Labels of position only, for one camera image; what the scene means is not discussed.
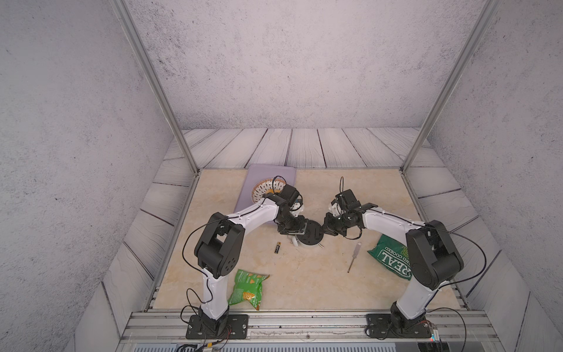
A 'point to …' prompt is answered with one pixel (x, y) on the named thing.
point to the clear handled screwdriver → (355, 254)
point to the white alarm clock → (314, 235)
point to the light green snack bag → (248, 286)
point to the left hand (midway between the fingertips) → (307, 234)
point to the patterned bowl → (267, 186)
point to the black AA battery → (277, 247)
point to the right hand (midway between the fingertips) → (319, 229)
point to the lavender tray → (256, 173)
